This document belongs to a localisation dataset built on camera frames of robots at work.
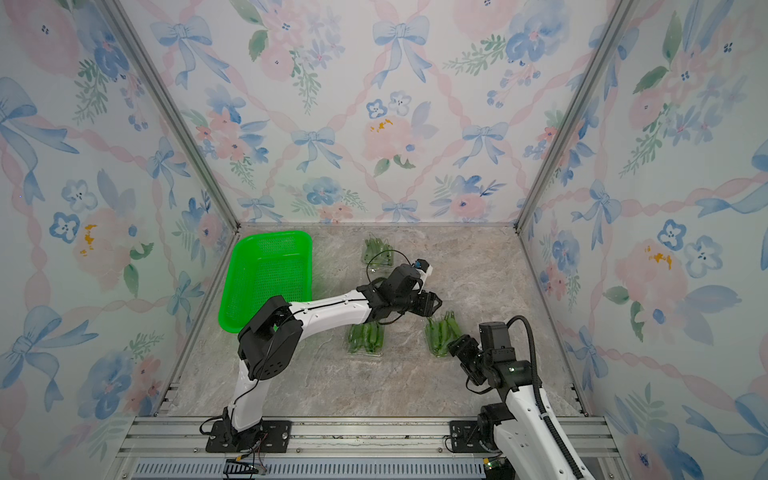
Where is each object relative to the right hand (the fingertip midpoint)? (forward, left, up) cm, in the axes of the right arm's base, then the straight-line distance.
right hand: (456, 351), depth 82 cm
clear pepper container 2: (+5, +25, -2) cm, 26 cm away
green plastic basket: (+32, +65, -4) cm, 72 cm away
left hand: (+13, +4, +6) cm, 15 cm away
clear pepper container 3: (+7, +4, -2) cm, 8 cm away
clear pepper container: (+36, +23, 0) cm, 43 cm away
